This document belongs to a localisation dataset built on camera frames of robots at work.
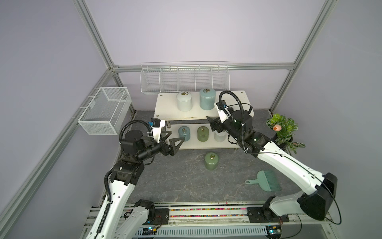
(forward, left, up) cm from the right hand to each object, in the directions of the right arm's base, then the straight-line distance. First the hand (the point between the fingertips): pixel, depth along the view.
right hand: (215, 111), depth 71 cm
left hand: (-13, +18, -2) cm, 22 cm away
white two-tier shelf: (-2, +15, -4) cm, 16 cm away
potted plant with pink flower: (-5, -35, -8) cm, 36 cm away
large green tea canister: (-13, +1, -28) cm, 31 cm away
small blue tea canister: (+4, +17, -21) cm, 27 cm away
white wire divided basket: (+36, +26, -4) cm, 45 cm away
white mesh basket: (+6, +60, -8) cm, 61 cm away
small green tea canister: (+4, +5, -22) cm, 23 cm away
